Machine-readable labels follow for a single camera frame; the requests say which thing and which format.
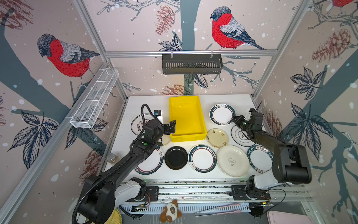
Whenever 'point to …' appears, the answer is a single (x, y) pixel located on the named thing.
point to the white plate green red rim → (222, 114)
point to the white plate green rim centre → (202, 158)
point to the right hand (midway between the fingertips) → (233, 117)
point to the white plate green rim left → (153, 164)
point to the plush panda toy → (170, 212)
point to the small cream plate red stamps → (217, 137)
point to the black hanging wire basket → (192, 65)
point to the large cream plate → (232, 160)
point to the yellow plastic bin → (188, 112)
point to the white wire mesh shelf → (88, 111)
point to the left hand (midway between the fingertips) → (169, 120)
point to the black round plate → (176, 157)
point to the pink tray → (278, 217)
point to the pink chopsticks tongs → (226, 206)
